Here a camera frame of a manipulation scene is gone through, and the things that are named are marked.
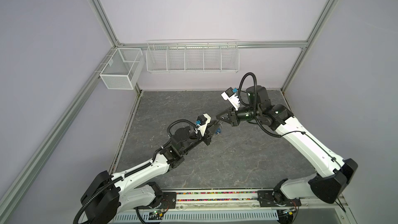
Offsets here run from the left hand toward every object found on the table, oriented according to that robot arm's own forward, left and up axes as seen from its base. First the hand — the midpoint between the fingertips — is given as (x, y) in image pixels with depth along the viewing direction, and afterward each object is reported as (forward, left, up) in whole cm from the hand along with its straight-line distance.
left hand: (217, 124), depth 70 cm
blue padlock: (+11, -3, -26) cm, 28 cm away
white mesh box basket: (+47, +56, -2) cm, 73 cm away
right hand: (0, 0, +4) cm, 4 cm away
